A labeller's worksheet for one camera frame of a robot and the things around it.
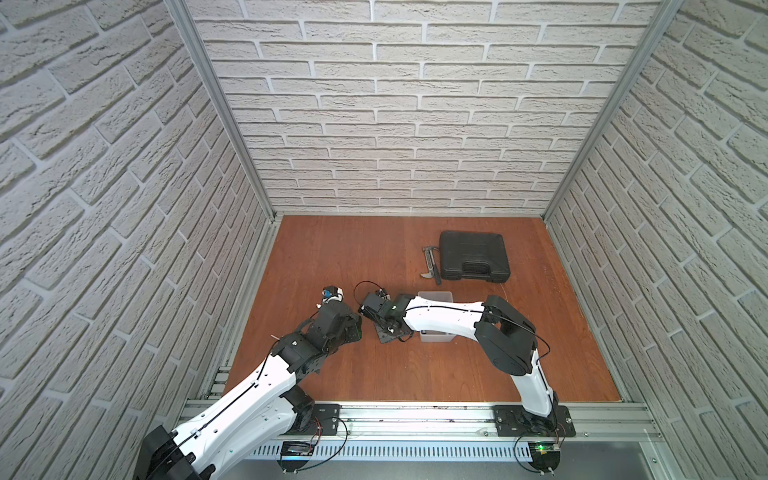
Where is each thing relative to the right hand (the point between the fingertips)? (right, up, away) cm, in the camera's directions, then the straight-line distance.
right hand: (392, 330), depth 90 cm
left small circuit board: (-23, -24, -21) cm, 39 cm away
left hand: (-8, +7, -10) cm, 15 cm away
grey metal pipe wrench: (+14, +19, +13) cm, 27 cm away
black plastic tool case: (+30, +22, +10) cm, 38 cm away
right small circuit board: (+37, -25, -20) cm, 49 cm away
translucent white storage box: (+12, -1, -4) cm, 13 cm away
